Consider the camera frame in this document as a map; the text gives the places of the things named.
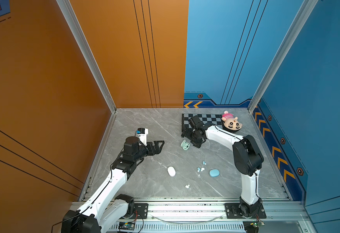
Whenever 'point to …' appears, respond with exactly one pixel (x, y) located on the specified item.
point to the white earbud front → (187, 186)
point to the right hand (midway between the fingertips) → (184, 139)
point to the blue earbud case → (214, 173)
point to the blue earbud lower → (198, 169)
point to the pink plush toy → (229, 124)
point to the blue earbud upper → (203, 163)
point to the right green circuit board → (257, 224)
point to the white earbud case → (171, 171)
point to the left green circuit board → (127, 225)
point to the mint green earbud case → (185, 145)
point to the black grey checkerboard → (216, 119)
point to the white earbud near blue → (202, 169)
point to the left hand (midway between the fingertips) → (158, 141)
